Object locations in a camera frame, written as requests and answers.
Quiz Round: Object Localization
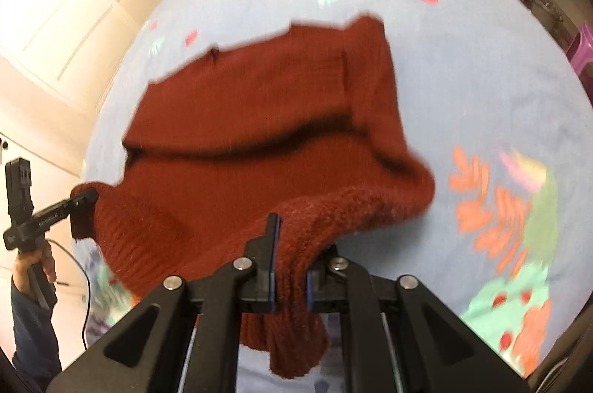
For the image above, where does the dark red knitted sweater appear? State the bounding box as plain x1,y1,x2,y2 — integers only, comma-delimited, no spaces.
70,16,435,379

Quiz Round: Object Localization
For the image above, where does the person left hand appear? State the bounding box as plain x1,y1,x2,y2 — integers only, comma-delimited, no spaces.
11,236,57,301

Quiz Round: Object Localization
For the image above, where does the dark blue left sleeve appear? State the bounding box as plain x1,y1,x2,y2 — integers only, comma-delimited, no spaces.
11,284,62,392

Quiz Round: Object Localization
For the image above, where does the white wardrobe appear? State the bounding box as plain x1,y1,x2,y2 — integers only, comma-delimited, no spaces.
1,0,161,175

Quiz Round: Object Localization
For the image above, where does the blue patterned bed sheet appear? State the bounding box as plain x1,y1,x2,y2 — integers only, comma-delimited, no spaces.
85,0,592,392

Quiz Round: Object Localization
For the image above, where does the purple plastic stool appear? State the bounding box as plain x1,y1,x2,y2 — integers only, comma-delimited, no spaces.
566,23,593,100

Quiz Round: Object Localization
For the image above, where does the black cable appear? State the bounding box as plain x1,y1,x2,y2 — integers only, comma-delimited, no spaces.
45,237,94,352

